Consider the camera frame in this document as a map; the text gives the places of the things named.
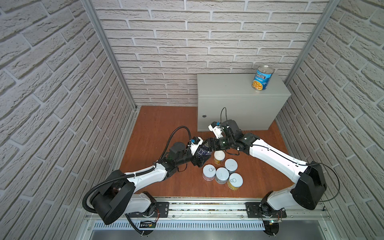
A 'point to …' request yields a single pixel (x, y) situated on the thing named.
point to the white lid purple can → (209, 172)
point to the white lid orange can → (219, 156)
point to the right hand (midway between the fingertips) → (205, 145)
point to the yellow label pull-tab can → (235, 180)
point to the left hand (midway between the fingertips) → (205, 148)
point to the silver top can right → (231, 165)
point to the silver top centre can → (222, 175)
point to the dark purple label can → (203, 151)
